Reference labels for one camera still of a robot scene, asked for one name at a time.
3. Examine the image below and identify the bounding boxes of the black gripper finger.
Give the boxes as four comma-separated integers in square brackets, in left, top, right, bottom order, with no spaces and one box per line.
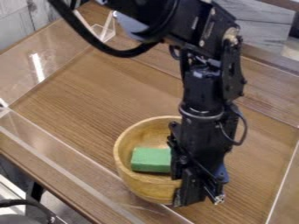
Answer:
[172,168,207,207]

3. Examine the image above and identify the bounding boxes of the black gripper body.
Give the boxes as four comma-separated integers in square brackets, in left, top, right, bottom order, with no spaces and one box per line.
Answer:
[166,112,249,206]

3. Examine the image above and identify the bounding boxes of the brown wooden bowl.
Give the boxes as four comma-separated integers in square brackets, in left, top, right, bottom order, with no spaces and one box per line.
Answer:
[114,115,182,205]

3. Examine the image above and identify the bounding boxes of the green rectangular block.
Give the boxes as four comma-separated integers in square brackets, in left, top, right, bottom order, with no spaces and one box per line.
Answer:
[131,147,171,173]

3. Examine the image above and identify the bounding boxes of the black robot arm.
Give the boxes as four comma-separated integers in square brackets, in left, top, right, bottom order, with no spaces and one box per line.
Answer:
[48,0,249,207]

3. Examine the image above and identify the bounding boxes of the black cable bottom left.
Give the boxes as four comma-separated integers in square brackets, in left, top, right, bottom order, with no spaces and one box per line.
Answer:
[0,199,58,224]

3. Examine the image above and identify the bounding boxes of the clear acrylic corner bracket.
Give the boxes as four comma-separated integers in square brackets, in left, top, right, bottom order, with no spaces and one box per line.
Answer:
[74,10,116,43]

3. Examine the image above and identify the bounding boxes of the clear acrylic tray wall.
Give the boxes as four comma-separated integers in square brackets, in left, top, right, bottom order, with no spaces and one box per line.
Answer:
[0,106,192,224]

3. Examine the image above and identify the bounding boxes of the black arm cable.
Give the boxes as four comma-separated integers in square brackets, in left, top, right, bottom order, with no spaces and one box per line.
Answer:
[46,0,162,59]

